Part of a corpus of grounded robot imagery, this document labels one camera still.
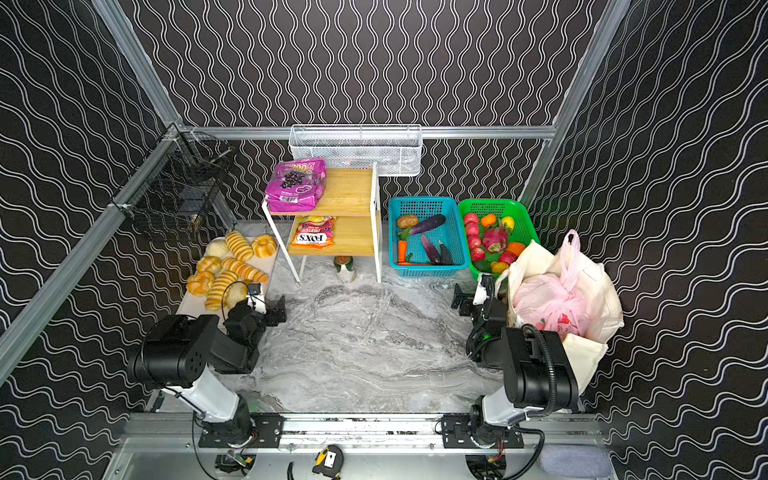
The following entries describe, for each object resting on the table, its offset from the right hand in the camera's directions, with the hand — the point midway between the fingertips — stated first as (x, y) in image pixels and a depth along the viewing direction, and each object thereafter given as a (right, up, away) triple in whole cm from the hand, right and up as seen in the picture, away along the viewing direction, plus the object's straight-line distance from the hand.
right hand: (478, 286), depth 91 cm
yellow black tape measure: (-41, -38, -22) cm, 60 cm away
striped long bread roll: (-84, -3, +6) cm, 84 cm away
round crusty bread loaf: (-76, -2, +3) cm, 76 cm away
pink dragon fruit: (+11, +16, +15) cm, 24 cm away
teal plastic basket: (-13, +17, +24) cm, 32 cm away
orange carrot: (-22, +11, +18) cm, 31 cm away
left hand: (-62, -4, +3) cm, 63 cm away
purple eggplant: (-9, +23, +25) cm, 35 cm away
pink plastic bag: (+15, -2, -18) cm, 23 cm away
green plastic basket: (+21, +25, +25) cm, 42 cm away
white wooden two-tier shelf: (-37, +26, -8) cm, 46 cm away
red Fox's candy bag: (-50, +17, +1) cm, 53 cm away
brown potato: (-20, +23, +24) cm, 39 cm away
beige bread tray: (-91, -7, +8) cm, 92 cm away
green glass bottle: (-42, +6, +4) cm, 42 cm away
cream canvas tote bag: (+13, -10, -30) cm, 34 cm away
